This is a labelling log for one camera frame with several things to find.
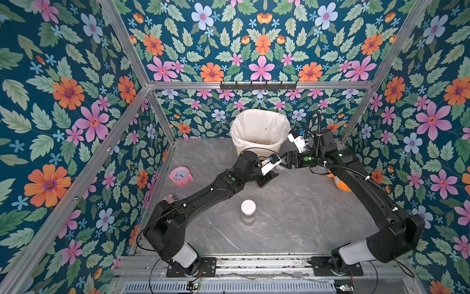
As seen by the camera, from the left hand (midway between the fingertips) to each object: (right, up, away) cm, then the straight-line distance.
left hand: (277, 168), depth 77 cm
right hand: (+3, +5, -3) cm, 6 cm away
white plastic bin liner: (-7, +20, +20) cm, 29 cm away
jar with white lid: (-12, -16, -4) cm, 21 cm away
